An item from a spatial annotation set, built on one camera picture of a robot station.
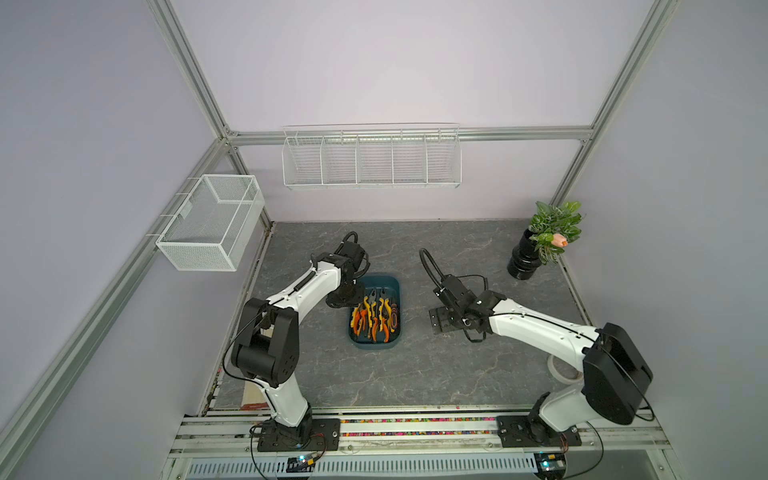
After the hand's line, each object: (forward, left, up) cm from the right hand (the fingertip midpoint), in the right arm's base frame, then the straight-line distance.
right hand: (446, 314), depth 87 cm
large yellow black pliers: (+6, +19, -5) cm, 20 cm away
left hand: (+4, +28, 0) cm, 28 cm away
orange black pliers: (+1, +26, -5) cm, 26 cm away
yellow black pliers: (+7, +23, -5) cm, 25 cm away
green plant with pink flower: (+18, -30, +18) cm, 40 cm away
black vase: (+18, -28, +2) cm, 33 cm away
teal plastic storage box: (+13, +16, -3) cm, 21 cm away
